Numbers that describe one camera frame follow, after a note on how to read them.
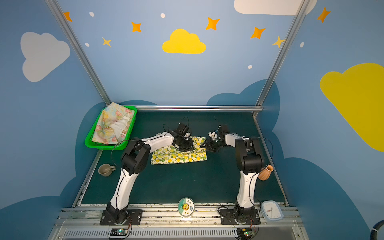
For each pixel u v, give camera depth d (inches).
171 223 28.9
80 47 32.9
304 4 27.1
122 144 36.2
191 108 49.9
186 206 27.8
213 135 38.3
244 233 28.1
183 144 34.8
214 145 35.9
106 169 35.4
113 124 42.7
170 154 37.8
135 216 29.5
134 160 22.8
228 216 29.5
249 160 21.7
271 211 29.4
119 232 27.7
